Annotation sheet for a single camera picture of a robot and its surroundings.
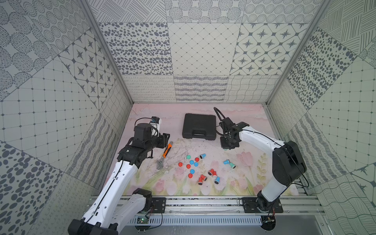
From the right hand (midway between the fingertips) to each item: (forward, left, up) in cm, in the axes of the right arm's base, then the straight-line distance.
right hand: (226, 148), depth 89 cm
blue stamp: (-17, +7, -6) cm, 20 cm away
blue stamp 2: (-7, 0, -5) cm, 8 cm away
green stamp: (-9, -3, -6) cm, 11 cm away
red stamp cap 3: (-15, +22, -6) cm, 27 cm away
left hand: (-2, +33, +18) cm, 38 cm away
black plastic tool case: (+19, +16, -3) cm, 25 cm away
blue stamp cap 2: (-8, +19, -6) cm, 21 cm away
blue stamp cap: (-7, +22, -6) cm, 24 cm away
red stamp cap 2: (-9, +23, -6) cm, 26 cm away
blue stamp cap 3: (-12, +21, -6) cm, 25 cm away
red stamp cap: (-5, +18, -6) cm, 20 cm away
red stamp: (-13, +9, -5) cm, 17 cm away
